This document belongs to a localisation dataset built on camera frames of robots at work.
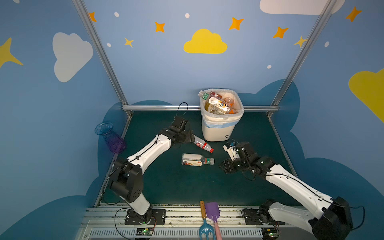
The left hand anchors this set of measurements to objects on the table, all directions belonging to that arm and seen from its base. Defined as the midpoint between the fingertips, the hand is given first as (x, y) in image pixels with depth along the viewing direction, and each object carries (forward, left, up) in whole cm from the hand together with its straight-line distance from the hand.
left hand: (189, 137), depth 87 cm
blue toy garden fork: (-43, -9, -14) cm, 46 cm away
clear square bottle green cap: (+13, -14, +14) cm, 24 cm away
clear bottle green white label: (+20, -8, +16) cm, 27 cm away
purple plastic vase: (-1, +46, -7) cm, 46 cm away
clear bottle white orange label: (-9, -4, -11) cm, 15 cm away
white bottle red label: (+3, -9, -12) cm, 15 cm away
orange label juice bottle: (+24, -26, +8) cm, 36 cm away
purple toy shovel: (-36, -13, -15) cm, 41 cm away
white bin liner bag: (+5, -12, +11) cm, 16 cm away
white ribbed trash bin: (+9, -19, -8) cm, 23 cm away
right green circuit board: (-45, -41, -17) cm, 63 cm away
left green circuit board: (-44, +21, -17) cm, 52 cm away
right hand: (-14, -20, -3) cm, 24 cm away
